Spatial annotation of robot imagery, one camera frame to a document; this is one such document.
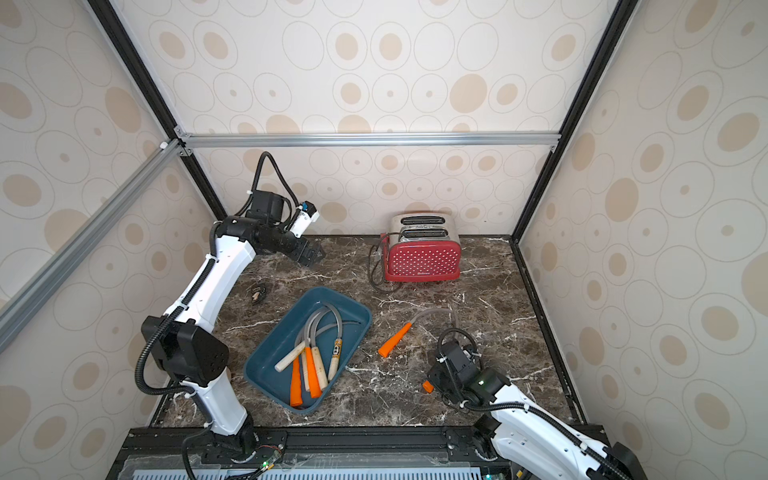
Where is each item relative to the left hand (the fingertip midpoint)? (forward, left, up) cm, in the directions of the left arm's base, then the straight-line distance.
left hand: (318, 242), depth 82 cm
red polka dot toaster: (+7, -30, -10) cm, 32 cm away
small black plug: (-2, +24, -25) cm, 34 cm away
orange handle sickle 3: (-20, -18, -26) cm, 38 cm away
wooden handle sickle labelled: (-19, -4, -25) cm, 32 cm away
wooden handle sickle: (-27, +10, -21) cm, 35 cm away
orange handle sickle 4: (-32, -30, -22) cm, 49 cm away
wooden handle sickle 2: (-23, +5, -23) cm, 33 cm away
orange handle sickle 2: (-33, 0, -23) cm, 40 cm away
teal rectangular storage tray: (-27, +17, -26) cm, 41 cm away
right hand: (-28, -33, -24) cm, 49 cm away
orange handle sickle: (-31, +6, -25) cm, 40 cm away
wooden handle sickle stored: (-22, +1, -22) cm, 31 cm away
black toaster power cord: (+9, -13, -20) cm, 25 cm away
